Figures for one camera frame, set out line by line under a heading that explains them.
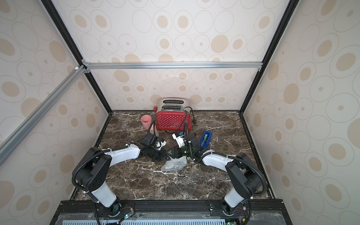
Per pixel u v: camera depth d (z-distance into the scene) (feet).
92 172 1.52
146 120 3.50
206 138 3.12
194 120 3.67
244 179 1.47
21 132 1.80
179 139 2.55
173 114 3.15
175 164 2.75
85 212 2.39
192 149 2.23
